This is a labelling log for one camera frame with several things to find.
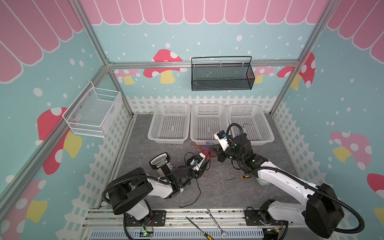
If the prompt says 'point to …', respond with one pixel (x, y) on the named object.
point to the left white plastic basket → (170, 123)
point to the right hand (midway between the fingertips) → (210, 146)
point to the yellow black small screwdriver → (241, 177)
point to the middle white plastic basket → (206, 120)
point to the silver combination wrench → (222, 232)
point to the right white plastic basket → (252, 120)
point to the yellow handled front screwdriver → (208, 237)
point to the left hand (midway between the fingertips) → (205, 158)
